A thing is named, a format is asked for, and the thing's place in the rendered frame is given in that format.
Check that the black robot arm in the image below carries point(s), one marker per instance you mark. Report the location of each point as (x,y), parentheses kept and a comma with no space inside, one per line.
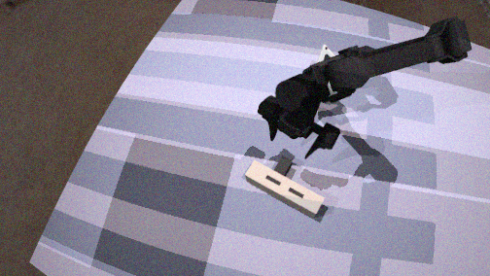
(446,41)

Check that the black two-prong charger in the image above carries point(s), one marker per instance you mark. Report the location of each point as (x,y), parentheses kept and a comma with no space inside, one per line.
(283,166)

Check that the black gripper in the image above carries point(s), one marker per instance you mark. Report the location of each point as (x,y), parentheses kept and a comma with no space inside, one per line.
(271,111)

